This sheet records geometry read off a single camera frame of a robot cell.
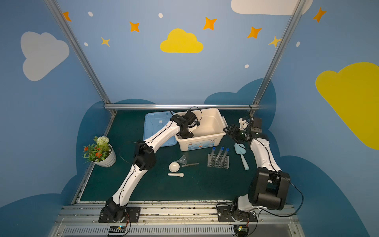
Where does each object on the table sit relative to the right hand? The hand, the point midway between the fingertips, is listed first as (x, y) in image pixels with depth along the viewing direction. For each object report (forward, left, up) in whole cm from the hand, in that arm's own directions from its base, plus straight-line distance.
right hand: (228, 130), depth 86 cm
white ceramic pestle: (-21, +28, -18) cm, 40 cm away
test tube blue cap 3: (-11, +1, -4) cm, 12 cm away
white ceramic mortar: (-17, +32, -18) cm, 40 cm away
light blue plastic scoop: (-2, -11, -18) cm, 21 cm away
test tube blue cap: (-10, +9, -5) cm, 14 cm away
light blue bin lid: (+20, +53, -19) cm, 59 cm away
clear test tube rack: (-14, 0, -17) cm, 22 cm away
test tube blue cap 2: (-10, +4, -11) cm, 15 cm away
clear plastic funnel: (-13, +27, -15) cm, 34 cm away
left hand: (+4, +26, -12) cm, 29 cm away
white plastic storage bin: (-2, +13, -3) cm, 13 cm away
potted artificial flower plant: (-17, +71, -3) cm, 73 cm away
